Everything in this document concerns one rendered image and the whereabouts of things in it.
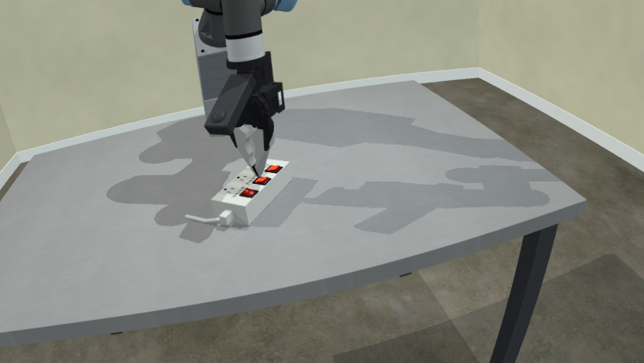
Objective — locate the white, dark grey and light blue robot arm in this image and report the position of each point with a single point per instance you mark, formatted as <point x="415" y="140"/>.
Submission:
<point x="242" y="19"/>

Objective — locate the white power strip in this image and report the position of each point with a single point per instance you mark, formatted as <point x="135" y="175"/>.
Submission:
<point x="246" y="196"/>

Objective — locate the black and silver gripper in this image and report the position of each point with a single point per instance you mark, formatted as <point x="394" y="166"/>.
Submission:
<point x="256" y="144"/>

